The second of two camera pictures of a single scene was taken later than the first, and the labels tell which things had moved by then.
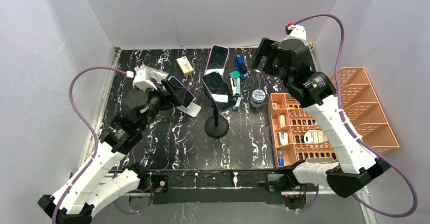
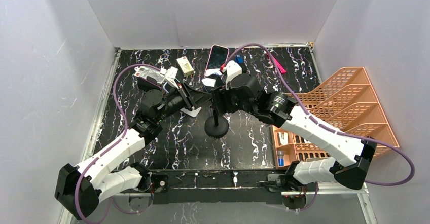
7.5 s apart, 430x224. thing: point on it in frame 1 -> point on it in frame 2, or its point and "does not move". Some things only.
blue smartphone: (216, 85) does not move
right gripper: (263, 49) -> (219, 95)
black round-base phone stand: (215, 126) does not move
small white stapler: (282, 137) does not move
